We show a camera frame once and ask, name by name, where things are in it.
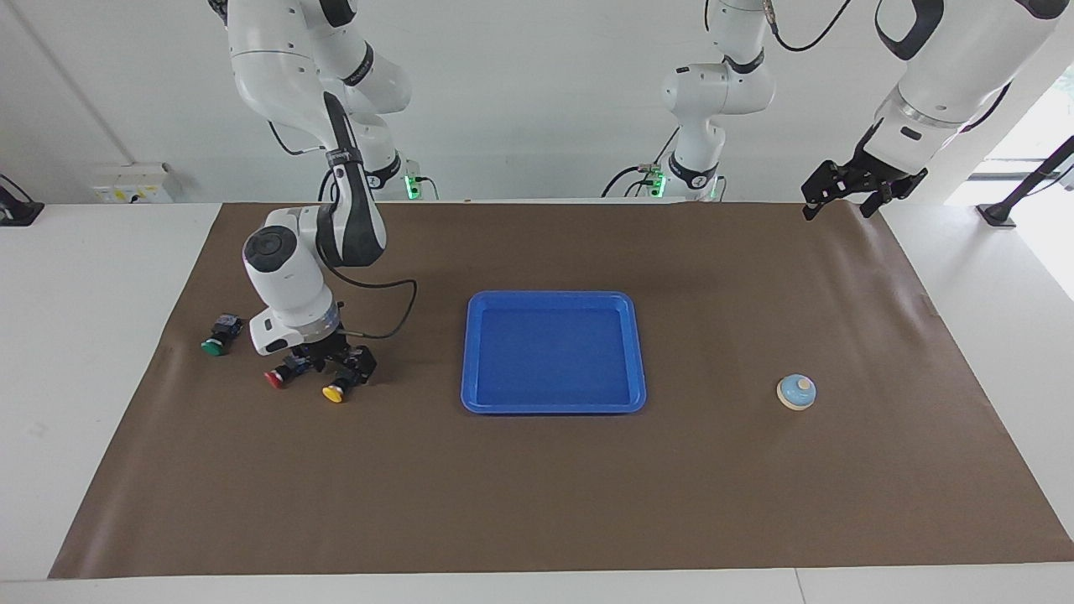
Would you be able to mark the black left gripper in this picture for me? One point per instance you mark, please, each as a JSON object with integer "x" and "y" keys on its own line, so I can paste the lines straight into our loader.
{"x": 847, "y": 178}

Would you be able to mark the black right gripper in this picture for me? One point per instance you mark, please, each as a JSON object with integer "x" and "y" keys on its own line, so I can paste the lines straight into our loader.
{"x": 331, "y": 352}

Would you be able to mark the yellow push button switch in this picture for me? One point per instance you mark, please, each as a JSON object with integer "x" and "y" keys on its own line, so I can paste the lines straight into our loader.
{"x": 336, "y": 392}

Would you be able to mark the red push button switch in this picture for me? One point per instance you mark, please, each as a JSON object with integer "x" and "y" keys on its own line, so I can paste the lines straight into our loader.
{"x": 277, "y": 377}

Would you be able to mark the green push button switch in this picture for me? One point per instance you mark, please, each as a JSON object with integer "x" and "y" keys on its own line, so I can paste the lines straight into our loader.
{"x": 221, "y": 334}

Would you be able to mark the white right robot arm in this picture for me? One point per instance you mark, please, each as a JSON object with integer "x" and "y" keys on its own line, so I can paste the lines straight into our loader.
{"x": 285, "y": 277}

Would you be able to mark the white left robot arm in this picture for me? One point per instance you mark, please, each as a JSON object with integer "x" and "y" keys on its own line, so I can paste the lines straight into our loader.
{"x": 956, "y": 75}

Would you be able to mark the blue plastic tray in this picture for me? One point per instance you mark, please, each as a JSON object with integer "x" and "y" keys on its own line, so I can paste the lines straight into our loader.
{"x": 554, "y": 361}

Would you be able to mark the brown table mat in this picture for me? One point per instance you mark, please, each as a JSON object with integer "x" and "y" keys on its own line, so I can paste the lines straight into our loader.
{"x": 419, "y": 486}

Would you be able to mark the black stand with pole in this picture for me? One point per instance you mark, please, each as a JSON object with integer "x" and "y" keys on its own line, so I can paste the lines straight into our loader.
{"x": 1028, "y": 184}

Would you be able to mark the small black stand foot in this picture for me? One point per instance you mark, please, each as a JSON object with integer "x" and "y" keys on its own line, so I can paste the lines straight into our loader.
{"x": 18, "y": 210}

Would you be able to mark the white wall socket box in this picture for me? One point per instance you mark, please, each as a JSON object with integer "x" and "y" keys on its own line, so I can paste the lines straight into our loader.
{"x": 130, "y": 184}

